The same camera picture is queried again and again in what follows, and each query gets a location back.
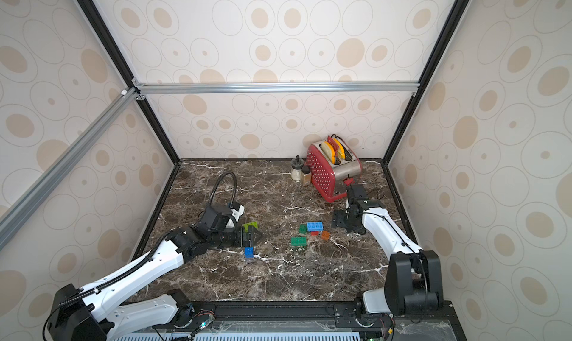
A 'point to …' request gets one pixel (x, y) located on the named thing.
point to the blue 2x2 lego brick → (249, 252)
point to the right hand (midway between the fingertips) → (341, 225)
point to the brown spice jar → (306, 176)
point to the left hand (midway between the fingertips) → (257, 236)
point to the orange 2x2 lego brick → (325, 235)
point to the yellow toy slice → (340, 147)
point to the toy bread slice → (328, 151)
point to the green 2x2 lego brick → (302, 228)
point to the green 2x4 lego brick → (302, 241)
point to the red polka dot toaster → (333, 164)
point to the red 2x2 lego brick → (315, 233)
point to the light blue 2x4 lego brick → (315, 226)
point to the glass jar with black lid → (296, 164)
